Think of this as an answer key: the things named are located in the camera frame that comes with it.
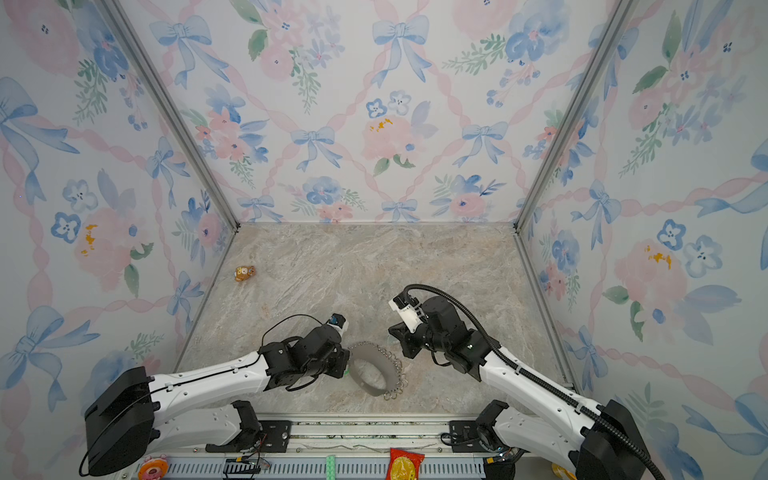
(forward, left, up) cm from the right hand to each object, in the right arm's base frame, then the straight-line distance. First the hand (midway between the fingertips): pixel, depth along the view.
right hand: (393, 328), depth 77 cm
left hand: (-4, +11, -9) cm, 15 cm away
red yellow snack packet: (-28, -2, -13) cm, 31 cm away
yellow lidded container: (-29, -37, -11) cm, 48 cm away
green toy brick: (-28, +14, -13) cm, 34 cm away
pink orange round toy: (-30, +53, -9) cm, 62 cm away
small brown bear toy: (+25, +51, -10) cm, 58 cm away
